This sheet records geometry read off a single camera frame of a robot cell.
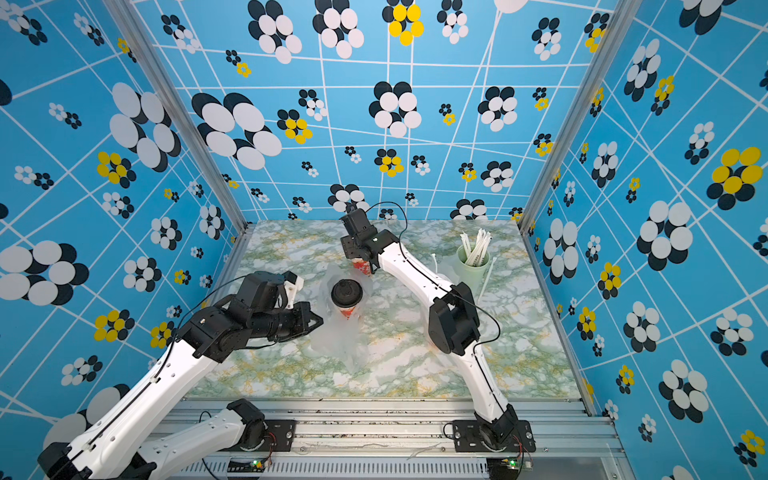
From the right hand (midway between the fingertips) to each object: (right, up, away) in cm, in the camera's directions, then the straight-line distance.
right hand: (362, 238), depth 93 cm
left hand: (-5, -20, -24) cm, 32 cm away
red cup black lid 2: (0, -9, +1) cm, 9 cm away
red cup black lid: (-3, -16, -13) cm, 21 cm away
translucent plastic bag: (-5, -27, -14) cm, 31 cm away
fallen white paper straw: (+42, -14, +10) cm, 45 cm away
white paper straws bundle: (+36, -6, +1) cm, 37 cm away
